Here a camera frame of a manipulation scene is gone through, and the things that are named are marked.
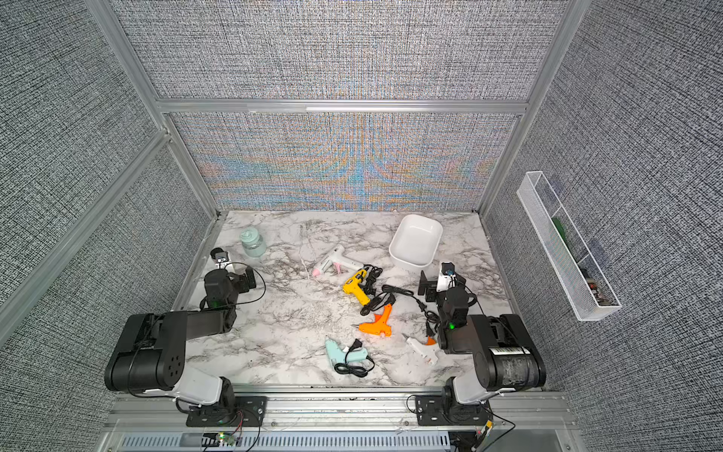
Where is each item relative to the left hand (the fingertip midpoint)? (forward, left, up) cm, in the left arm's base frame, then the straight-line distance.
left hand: (238, 266), depth 93 cm
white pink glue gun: (+4, -32, -5) cm, 33 cm away
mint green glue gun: (-28, -32, -7) cm, 43 cm away
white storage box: (+13, -62, -7) cm, 64 cm away
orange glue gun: (-19, -46, -7) cm, 50 cm away
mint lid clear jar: (+10, -3, -1) cm, 11 cm away
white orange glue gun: (-27, -59, -7) cm, 65 cm away
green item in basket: (-9, -92, +22) cm, 95 cm away
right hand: (-4, -66, +3) cm, 66 cm away
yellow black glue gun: (-5, -38, -7) cm, 39 cm away
